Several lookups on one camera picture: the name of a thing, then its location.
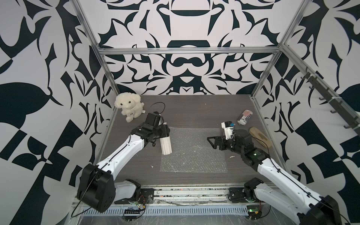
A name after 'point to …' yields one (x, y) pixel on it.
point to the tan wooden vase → (260, 137)
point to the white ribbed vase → (166, 145)
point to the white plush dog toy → (131, 105)
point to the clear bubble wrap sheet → (192, 152)
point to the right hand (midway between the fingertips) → (212, 135)
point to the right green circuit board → (254, 212)
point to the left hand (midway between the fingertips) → (164, 127)
